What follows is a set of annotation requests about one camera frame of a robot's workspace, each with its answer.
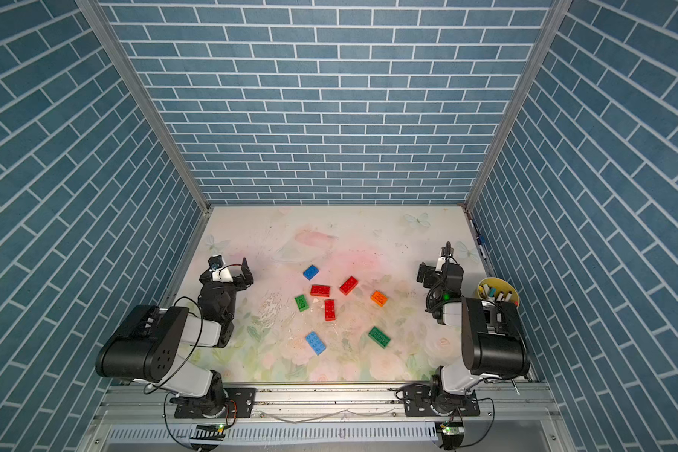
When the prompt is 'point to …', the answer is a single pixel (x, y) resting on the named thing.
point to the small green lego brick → (301, 302)
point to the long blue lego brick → (315, 343)
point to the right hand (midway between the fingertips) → (440, 265)
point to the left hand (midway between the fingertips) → (237, 261)
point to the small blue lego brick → (310, 272)
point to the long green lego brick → (379, 337)
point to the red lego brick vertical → (330, 307)
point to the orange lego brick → (379, 298)
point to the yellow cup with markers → (498, 290)
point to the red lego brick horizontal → (320, 291)
